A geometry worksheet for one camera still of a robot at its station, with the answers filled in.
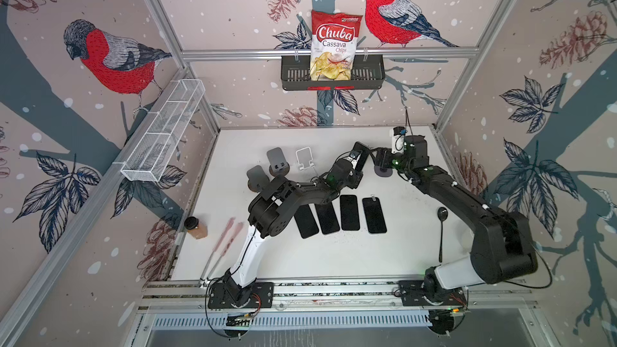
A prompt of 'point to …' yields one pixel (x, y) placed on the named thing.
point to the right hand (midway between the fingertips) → (377, 149)
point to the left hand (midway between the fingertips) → (360, 165)
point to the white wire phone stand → (304, 157)
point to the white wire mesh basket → (147, 157)
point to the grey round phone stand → (383, 172)
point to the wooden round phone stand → (277, 161)
